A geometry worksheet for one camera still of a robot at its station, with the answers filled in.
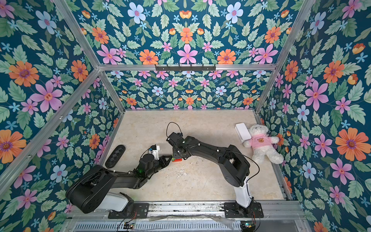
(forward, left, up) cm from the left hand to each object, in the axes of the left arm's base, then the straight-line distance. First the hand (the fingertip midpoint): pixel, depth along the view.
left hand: (173, 157), depth 88 cm
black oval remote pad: (+5, +37, -2) cm, 38 cm away
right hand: (+1, -3, +1) cm, 4 cm away
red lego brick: (0, -2, -4) cm, 4 cm away
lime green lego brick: (-1, 0, 0) cm, 1 cm away
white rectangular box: (+16, -49, -1) cm, 52 cm away
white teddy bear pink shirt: (+3, -57, +3) cm, 57 cm away
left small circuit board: (-32, +23, -7) cm, 40 cm away
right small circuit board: (-37, -37, -7) cm, 53 cm away
